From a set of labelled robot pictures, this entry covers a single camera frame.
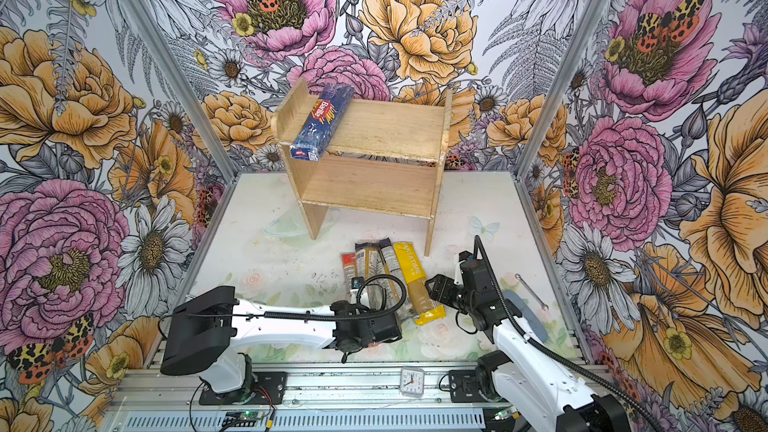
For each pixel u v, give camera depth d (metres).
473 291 0.65
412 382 0.74
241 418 0.71
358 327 0.59
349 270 0.92
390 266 0.92
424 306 0.85
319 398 0.73
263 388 0.73
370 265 0.89
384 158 0.68
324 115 0.69
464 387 0.74
